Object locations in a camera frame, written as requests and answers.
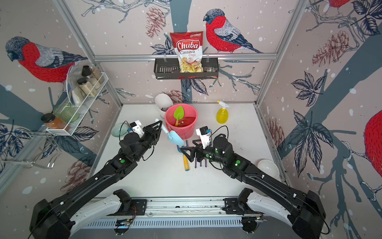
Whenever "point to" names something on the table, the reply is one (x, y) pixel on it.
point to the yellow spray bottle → (222, 114)
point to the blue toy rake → (186, 161)
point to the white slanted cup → (163, 101)
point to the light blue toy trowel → (172, 136)
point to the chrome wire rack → (40, 149)
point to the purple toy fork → (200, 163)
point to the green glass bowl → (67, 111)
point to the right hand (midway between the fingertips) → (187, 145)
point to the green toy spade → (178, 114)
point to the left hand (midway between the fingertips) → (165, 119)
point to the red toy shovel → (186, 121)
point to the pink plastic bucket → (180, 119)
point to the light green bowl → (119, 129)
